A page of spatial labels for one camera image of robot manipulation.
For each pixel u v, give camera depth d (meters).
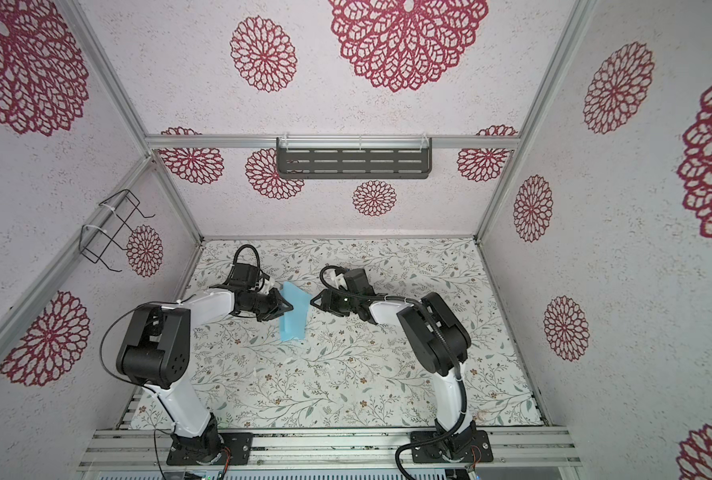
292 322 0.92
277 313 0.87
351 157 0.95
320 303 0.91
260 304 0.83
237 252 0.82
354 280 0.78
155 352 0.49
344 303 0.85
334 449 0.76
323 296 0.87
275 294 0.87
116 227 0.79
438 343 0.52
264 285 0.86
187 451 0.67
